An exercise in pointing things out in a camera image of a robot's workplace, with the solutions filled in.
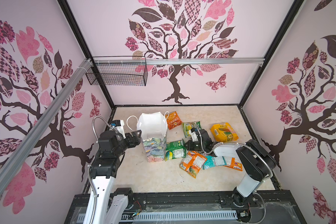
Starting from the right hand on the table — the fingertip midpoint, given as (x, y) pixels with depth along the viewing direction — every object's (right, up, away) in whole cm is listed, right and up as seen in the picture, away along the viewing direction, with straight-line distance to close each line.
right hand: (183, 143), depth 92 cm
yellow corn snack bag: (+29, +7, +3) cm, 30 cm away
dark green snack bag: (-6, -4, -2) cm, 8 cm away
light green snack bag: (+4, +11, +10) cm, 15 cm away
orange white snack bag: (+5, -11, -7) cm, 14 cm away
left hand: (-27, +8, -21) cm, 35 cm away
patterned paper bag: (-21, +11, -1) cm, 24 cm away
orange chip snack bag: (-7, +15, +17) cm, 24 cm away
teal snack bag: (+17, -10, -7) cm, 21 cm away
